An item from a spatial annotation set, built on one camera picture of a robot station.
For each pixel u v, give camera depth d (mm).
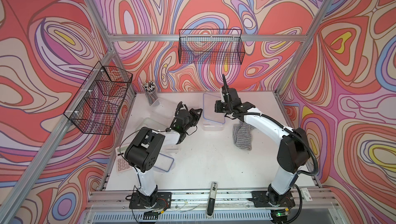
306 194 744
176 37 883
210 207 677
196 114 830
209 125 913
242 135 928
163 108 1106
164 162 863
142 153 494
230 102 663
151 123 1019
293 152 460
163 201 719
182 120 719
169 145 910
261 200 733
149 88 986
